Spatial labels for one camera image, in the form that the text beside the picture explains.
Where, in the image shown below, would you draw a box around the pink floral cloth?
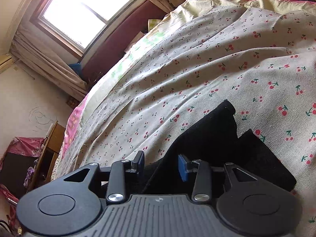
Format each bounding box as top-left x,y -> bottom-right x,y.
0,136 -> 47,168

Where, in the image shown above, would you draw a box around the window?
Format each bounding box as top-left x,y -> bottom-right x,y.
37,0 -> 141,55

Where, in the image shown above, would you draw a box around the yellow green packet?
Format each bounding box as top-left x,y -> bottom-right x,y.
148,18 -> 163,34

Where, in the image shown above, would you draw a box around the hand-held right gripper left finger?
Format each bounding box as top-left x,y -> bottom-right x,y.
63,150 -> 145,205

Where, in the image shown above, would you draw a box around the brown paper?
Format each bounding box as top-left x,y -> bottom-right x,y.
123,31 -> 149,52

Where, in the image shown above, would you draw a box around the black pants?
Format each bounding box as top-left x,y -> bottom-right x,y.
142,99 -> 297,195

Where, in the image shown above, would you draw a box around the wooden cabinet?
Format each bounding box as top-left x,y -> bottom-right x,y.
26,121 -> 66,193

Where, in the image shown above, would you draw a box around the blue bag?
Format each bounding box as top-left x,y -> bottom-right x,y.
69,63 -> 83,76

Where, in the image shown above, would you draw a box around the beige air conditioner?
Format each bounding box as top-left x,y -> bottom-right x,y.
0,54 -> 13,73

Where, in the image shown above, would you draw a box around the purple cloth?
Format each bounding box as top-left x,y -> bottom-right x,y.
23,166 -> 37,187

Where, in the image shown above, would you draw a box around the black television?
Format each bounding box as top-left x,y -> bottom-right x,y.
0,152 -> 37,198

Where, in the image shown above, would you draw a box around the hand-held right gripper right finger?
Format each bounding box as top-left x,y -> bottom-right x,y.
178,154 -> 260,202

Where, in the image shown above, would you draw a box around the pink floral bedsheet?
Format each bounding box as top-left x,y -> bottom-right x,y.
53,0 -> 193,176

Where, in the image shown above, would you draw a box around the cherry print bedsheet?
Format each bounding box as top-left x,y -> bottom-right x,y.
53,5 -> 316,237

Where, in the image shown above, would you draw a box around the maroon padded bench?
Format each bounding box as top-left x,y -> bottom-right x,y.
81,0 -> 173,82

